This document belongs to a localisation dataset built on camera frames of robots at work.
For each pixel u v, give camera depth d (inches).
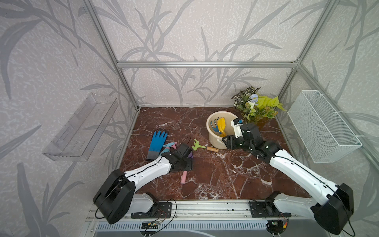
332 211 14.8
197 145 38.6
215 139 32.4
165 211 28.6
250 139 22.6
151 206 24.5
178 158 26.0
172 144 38.0
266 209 26.6
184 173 33.1
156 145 38.0
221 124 37.8
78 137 26.7
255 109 35.2
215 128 37.1
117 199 16.0
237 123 26.8
